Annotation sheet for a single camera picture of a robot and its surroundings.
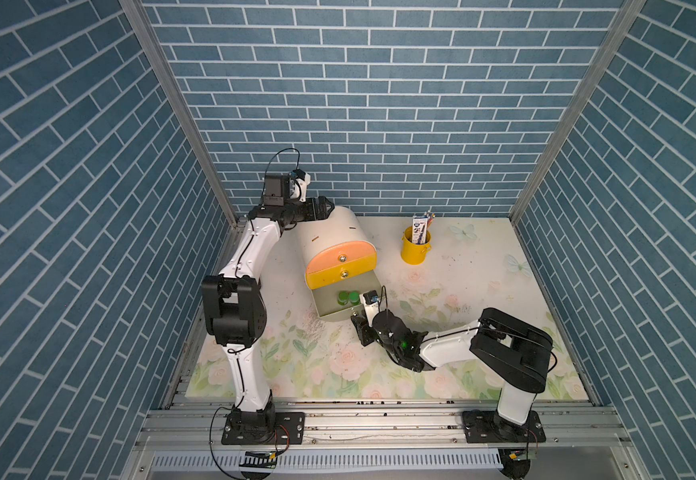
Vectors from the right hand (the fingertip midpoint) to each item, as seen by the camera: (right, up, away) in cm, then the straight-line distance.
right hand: (357, 316), depth 88 cm
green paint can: (-5, +5, +3) cm, 7 cm away
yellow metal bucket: (+18, +19, +14) cm, 30 cm away
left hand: (-9, +34, +2) cm, 35 cm away
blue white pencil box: (+20, +26, +11) cm, 35 cm away
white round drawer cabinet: (-4, +28, +1) cm, 28 cm away
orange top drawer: (-5, +19, -6) cm, 21 cm away
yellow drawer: (-7, +13, -3) cm, 15 cm away
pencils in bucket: (+24, +31, +10) cm, 40 cm away
